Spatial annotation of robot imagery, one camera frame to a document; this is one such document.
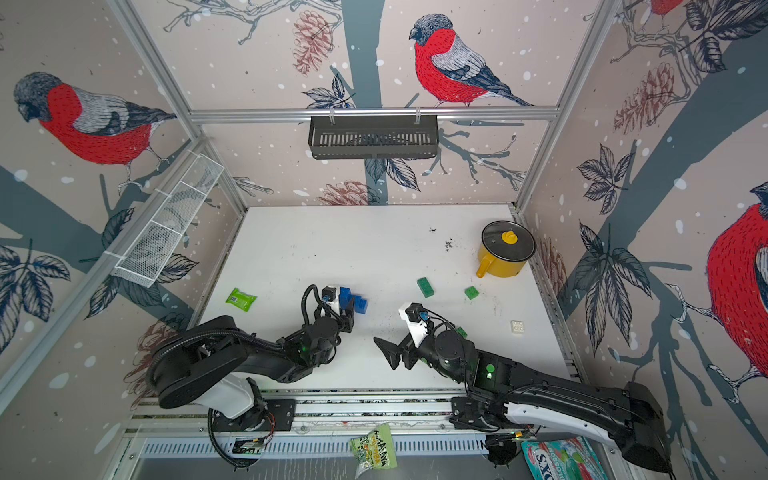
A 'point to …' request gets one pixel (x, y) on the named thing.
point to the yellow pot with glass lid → (505, 248)
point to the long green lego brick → (425, 287)
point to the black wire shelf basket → (359, 139)
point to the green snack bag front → (375, 450)
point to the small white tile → (517, 326)
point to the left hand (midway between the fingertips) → (351, 293)
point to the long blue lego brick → (345, 297)
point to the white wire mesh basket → (148, 252)
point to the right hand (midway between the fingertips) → (390, 323)
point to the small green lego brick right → (471, 292)
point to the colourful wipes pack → (563, 459)
